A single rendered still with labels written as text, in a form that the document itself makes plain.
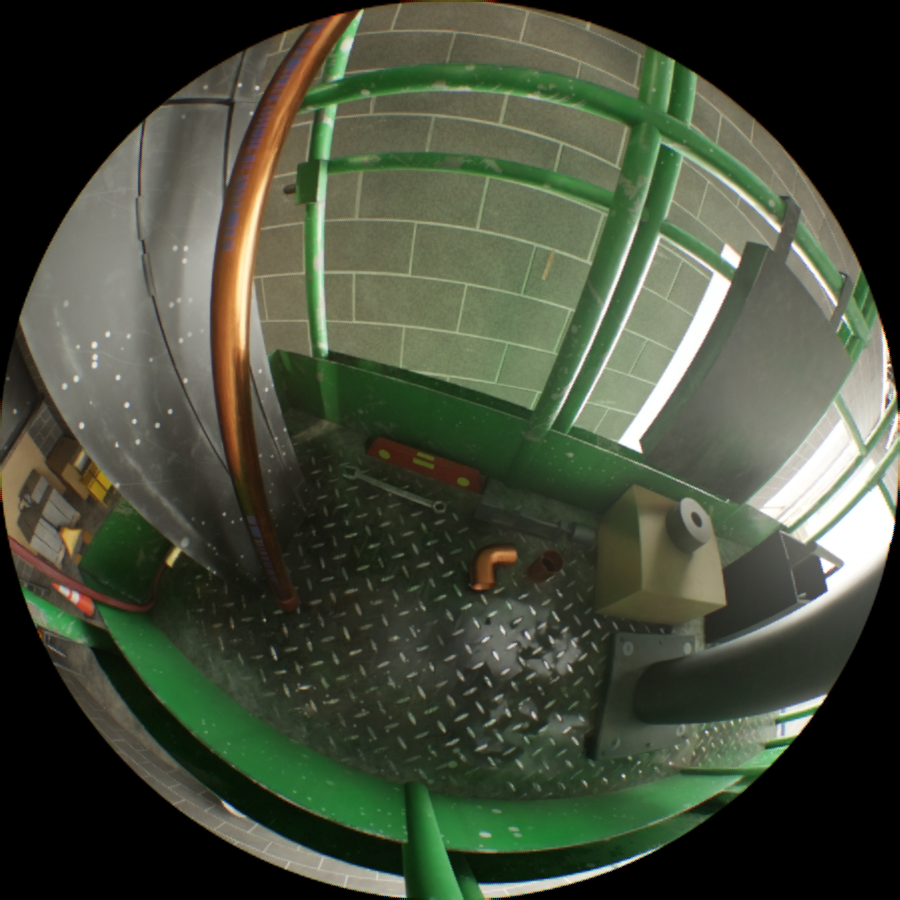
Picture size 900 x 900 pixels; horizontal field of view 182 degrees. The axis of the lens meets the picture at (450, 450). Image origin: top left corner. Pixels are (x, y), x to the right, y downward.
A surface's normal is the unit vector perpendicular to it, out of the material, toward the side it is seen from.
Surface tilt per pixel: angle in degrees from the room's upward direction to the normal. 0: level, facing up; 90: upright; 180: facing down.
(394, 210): 90
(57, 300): 90
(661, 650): 0
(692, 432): 90
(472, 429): 90
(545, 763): 0
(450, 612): 0
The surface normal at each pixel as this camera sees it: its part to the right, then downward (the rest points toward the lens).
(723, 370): -0.29, 0.67
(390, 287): -0.03, 0.73
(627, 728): 0.15, -0.67
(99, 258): 0.95, 0.31
